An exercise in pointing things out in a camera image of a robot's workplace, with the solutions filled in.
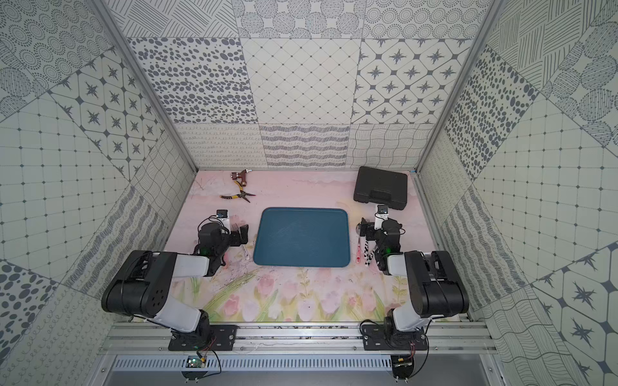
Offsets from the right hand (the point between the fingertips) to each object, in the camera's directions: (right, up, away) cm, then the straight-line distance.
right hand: (375, 220), depth 95 cm
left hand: (-57, -1, 0) cm, 57 cm away
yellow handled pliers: (-59, +10, +16) cm, 62 cm away
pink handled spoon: (-7, -2, -8) cm, 11 cm away
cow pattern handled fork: (-4, -13, -3) cm, 14 cm away
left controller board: (-60, -40, -24) cm, 76 cm away
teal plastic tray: (-30, -7, +4) cm, 31 cm away
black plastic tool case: (+7, +14, +16) cm, 22 cm away
